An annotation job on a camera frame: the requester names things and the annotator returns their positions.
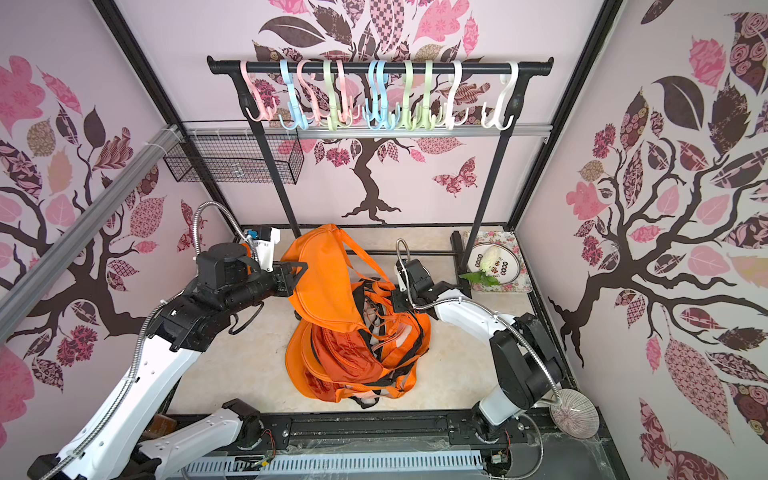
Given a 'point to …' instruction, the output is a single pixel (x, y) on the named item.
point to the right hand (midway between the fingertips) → (397, 295)
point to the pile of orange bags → (354, 343)
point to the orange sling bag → (323, 292)
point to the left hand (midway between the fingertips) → (306, 273)
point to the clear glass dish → (576, 415)
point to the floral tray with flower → (496, 263)
